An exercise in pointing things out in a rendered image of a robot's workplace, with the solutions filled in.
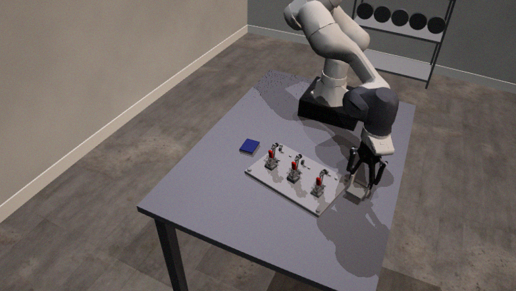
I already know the blue rectangular block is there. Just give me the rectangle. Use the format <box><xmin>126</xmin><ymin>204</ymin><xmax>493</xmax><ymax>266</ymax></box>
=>
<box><xmin>240</xmin><ymin>138</ymin><xmax>259</xmax><ymax>155</ymax></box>

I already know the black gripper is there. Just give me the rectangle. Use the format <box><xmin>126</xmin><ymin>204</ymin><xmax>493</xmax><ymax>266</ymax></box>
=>
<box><xmin>346</xmin><ymin>140</ymin><xmax>388</xmax><ymax>197</ymax></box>

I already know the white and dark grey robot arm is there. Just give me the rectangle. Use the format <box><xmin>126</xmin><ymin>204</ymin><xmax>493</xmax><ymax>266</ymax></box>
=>
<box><xmin>284</xmin><ymin>0</ymin><xmax>399</xmax><ymax>156</ymax></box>

